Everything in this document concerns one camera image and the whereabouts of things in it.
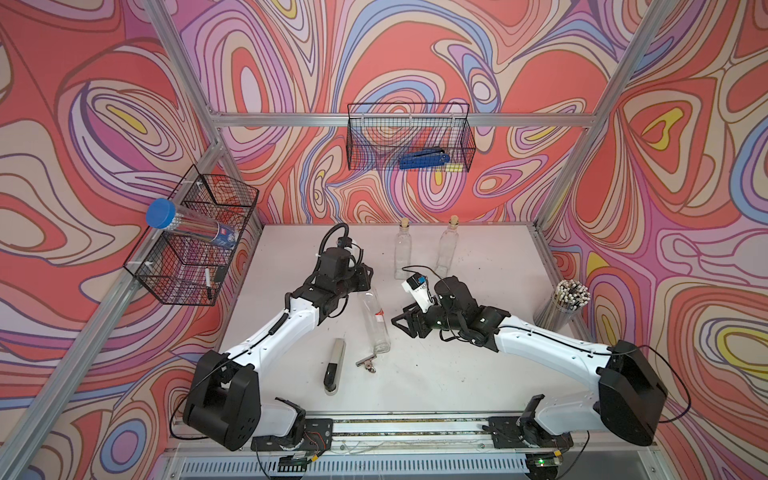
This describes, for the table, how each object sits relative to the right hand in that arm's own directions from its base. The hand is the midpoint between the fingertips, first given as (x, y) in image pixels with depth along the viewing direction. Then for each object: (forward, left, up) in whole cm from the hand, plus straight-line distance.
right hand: (401, 323), depth 78 cm
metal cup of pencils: (+3, -44, -3) cm, 45 cm away
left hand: (+14, +7, +5) cm, 17 cm away
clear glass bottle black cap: (+2, +6, -7) cm, 10 cm away
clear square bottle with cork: (+24, -16, +3) cm, 29 cm away
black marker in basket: (+7, +48, +13) cm, 50 cm away
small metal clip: (-5, +10, -13) cm, 17 cm away
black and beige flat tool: (-8, +19, -9) cm, 23 cm away
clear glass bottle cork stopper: (+25, -2, 0) cm, 26 cm away
